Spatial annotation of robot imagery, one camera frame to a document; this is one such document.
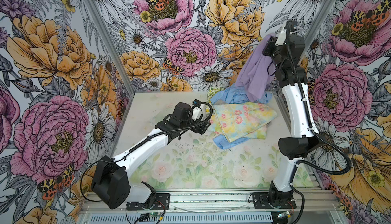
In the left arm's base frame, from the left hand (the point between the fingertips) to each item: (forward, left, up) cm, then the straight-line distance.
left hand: (201, 124), depth 81 cm
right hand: (+22, -31, +33) cm, 50 cm away
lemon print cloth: (+43, -10, -19) cm, 48 cm away
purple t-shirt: (+19, -28, +15) cm, 37 cm away
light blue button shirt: (+32, -22, -10) cm, 40 cm away
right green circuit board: (-38, -37, -19) cm, 56 cm away
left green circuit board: (-37, +21, -19) cm, 46 cm away
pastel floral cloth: (+11, -25, -13) cm, 30 cm away
